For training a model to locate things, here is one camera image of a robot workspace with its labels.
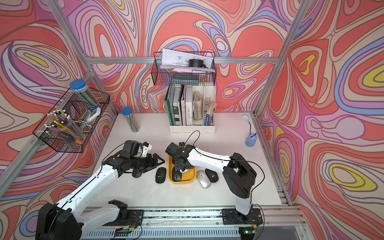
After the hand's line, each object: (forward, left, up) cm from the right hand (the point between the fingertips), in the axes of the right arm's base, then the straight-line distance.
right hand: (184, 168), depth 85 cm
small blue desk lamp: (+18, -44, +2) cm, 47 cm away
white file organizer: (+41, -14, +7) cm, 44 cm away
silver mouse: (0, 0, -3) cm, 3 cm away
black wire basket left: (+17, +49, +28) cm, 59 cm away
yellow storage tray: (-4, -2, -4) cm, 6 cm away
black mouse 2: (-1, +28, -2) cm, 28 cm away
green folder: (+31, +8, +20) cm, 38 cm away
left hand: (-1, +11, +9) cm, 14 cm away
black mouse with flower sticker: (-4, -16, -3) cm, 17 cm away
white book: (+34, -4, +18) cm, 39 cm away
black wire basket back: (+56, +13, +26) cm, 63 cm away
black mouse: (-3, +5, -3) cm, 6 cm away
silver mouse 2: (-5, -11, -4) cm, 13 cm away
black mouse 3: (-2, +14, -3) cm, 14 cm away
